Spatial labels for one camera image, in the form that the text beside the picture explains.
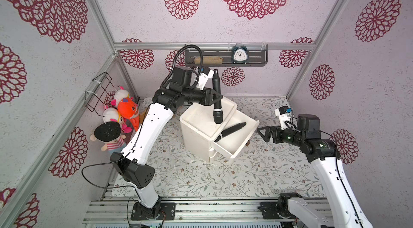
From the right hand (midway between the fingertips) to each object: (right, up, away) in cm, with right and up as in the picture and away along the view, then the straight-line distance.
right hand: (265, 127), depth 72 cm
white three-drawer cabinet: (-30, -2, +1) cm, 30 cm away
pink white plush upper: (-77, +18, +23) cm, 82 cm away
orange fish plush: (-67, +8, +12) cm, 69 cm away
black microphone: (-15, -3, +11) cm, 18 cm away
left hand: (-21, +13, -4) cm, 25 cm away
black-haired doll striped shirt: (-72, -3, +4) cm, 72 cm away
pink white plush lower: (-76, +5, +13) cm, 78 cm away
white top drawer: (-14, -9, +7) cm, 18 cm away
